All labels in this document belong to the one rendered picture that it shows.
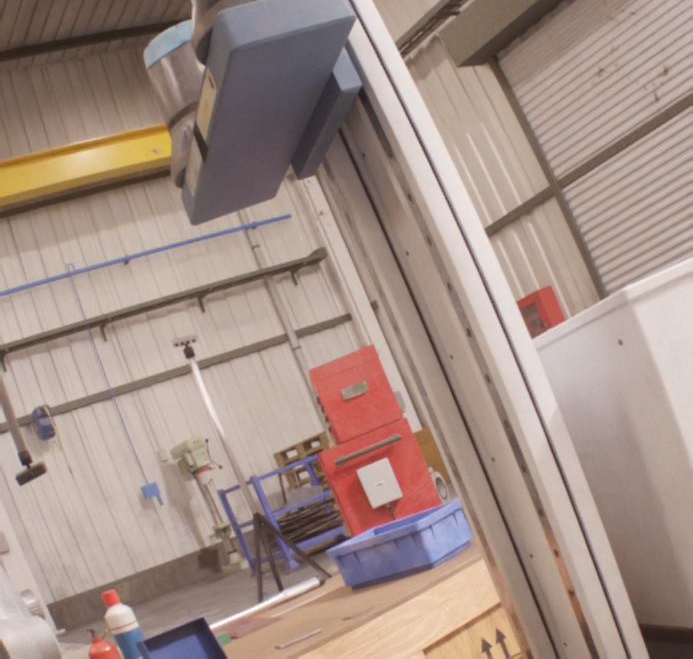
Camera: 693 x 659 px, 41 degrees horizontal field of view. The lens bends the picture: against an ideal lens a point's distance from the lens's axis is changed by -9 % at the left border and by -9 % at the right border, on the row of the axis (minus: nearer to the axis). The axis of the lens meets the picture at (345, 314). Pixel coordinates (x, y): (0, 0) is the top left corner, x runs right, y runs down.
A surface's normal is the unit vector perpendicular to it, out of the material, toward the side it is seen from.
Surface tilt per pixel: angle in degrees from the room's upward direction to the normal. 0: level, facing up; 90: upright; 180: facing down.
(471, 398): 90
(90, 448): 90
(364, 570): 90
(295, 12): 90
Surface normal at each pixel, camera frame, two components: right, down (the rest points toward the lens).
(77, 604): 0.48, -0.32
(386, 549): -0.61, 0.15
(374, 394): 0.02, -0.15
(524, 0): -0.79, 0.25
